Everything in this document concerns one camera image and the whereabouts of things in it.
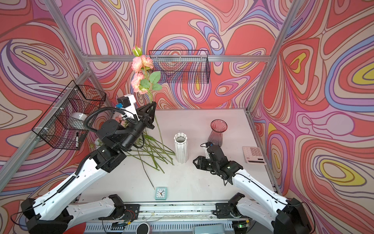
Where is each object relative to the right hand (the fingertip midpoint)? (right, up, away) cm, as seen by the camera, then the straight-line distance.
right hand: (197, 165), depth 80 cm
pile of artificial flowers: (-30, +4, +16) cm, 34 cm away
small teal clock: (-20, -15, -2) cm, 25 cm away
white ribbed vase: (-9, +10, -4) cm, 14 cm away
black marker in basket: (-61, +14, -8) cm, 63 cm away
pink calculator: (+36, +3, +12) cm, 39 cm away
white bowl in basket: (-59, +25, -11) cm, 65 cm away
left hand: (-18, +32, -24) cm, 44 cm away
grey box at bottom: (+7, -28, -10) cm, 31 cm away
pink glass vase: (+12, +21, +5) cm, 25 cm away
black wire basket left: (-71, +24, -1) cm, 75 cm away
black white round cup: (-26, -24, -15) cm, 38 cm away
